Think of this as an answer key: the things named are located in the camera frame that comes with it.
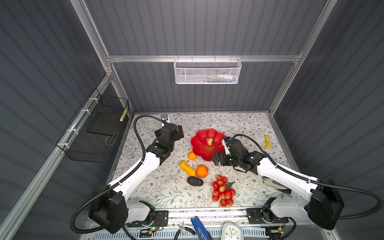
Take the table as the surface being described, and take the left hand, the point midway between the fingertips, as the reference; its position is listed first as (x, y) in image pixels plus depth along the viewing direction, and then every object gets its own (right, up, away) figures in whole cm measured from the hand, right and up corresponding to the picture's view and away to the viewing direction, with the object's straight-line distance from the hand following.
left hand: (172, 126), depth 81 cm
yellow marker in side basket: (-27, +6, 0) cm, 28 cm away
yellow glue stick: (+62, -10, +21) cm, 66 cm away
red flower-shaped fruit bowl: (+20, -11, +18) cm, 29 cm away
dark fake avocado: (+12, -30, +1) cm, 33 cm away
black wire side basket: (-39, -5, -9) cm, 40 cm away
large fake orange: (+16, -26, +4) cm, 31 cm away
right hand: (+26, -18, +1) cm, 32 cm away
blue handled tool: (+15, -50, -12) cm, 53 cm away
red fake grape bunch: (+26, -34, -5) cm, 43 cm away
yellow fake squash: (+8, -26, +6) cm, 28 cm away
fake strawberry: (+22, -10, +18) cm, 30 cm away
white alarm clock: (+29, -48, -13) cm, 58 cm away
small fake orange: (+10, -19, +13) cm, 25 cm away
